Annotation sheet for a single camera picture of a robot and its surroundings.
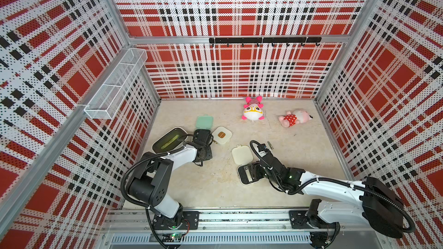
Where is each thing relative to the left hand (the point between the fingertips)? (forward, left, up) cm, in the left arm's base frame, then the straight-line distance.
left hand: (208, 155), depth 94 cm
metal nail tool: (+6, -35, 0) cm, 36 cm away
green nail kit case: (+24, +5, -1) cm, 24 cm away
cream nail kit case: (+11, -7, +3) cm, 13 cm away
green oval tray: (+5, +22, +6) cm, 23 cm away
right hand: (-9, -24, +7) cm, 27 cm away
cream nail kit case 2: (-12, -21, +5) cm, 24 cm away
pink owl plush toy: (+27, -26, +7) cm, 38 cm away
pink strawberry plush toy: (+23, -53, +5) cm, 58 cm away
